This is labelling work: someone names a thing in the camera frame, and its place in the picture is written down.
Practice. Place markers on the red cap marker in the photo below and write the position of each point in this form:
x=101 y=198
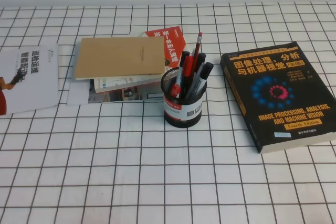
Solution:
x=186 y=76

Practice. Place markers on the open magazine under notebooks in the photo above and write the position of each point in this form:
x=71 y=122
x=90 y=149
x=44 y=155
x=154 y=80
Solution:
x=82 y=91

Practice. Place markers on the white book under notebook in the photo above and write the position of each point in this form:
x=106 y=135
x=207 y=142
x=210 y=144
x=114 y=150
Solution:
x=121 y=82

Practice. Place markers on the black image processing textbook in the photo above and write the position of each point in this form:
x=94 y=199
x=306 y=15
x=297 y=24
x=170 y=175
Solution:
x=281 y=97

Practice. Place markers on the black marker left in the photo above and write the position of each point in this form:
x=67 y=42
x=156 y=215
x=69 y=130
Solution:
x=179 y=77

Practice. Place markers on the red pencil with eraser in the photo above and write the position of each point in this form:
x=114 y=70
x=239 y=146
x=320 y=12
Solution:
x=195 y=55

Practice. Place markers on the black marker right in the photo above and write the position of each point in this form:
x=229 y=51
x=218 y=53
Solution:
x=199 y=80

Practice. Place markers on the black marker middle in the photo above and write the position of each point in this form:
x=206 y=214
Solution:
x=200 y=61

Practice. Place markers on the white brochure with robot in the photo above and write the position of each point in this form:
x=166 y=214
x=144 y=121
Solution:
x=29 y=78

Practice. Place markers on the black mesh pen holder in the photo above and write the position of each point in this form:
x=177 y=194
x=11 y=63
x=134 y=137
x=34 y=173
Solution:
x=177 y=112

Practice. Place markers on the black marker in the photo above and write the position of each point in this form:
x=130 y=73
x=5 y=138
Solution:
x=179 y=77
x=200 y=61
x=199 y=80

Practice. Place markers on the red cover book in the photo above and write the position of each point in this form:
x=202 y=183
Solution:
x=174 y=44

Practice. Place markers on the brown kraft notebook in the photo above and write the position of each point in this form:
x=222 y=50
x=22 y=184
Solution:
x=120 y=56

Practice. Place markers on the red gel pen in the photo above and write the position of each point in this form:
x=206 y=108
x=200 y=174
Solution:
x=175 y=90

